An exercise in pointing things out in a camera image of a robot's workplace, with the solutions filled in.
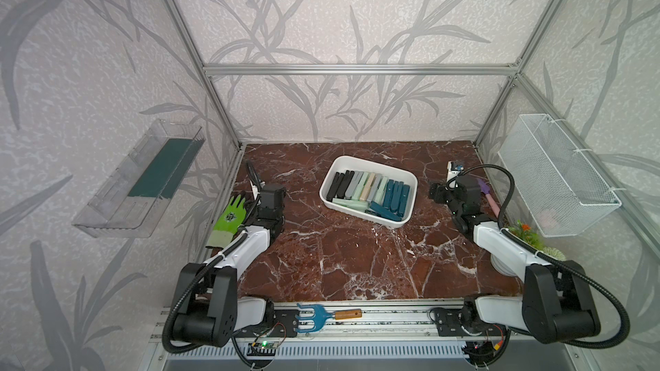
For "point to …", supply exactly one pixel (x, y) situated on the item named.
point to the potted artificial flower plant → (526, 234)
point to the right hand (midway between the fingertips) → (443, 179)
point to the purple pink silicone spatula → (485, 190)
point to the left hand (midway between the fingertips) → (262, 195)
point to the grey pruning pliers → (374, 187)
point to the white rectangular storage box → (334, 164)
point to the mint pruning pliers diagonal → (360, 185)
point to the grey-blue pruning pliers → (354, 184)
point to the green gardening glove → (228, 222)
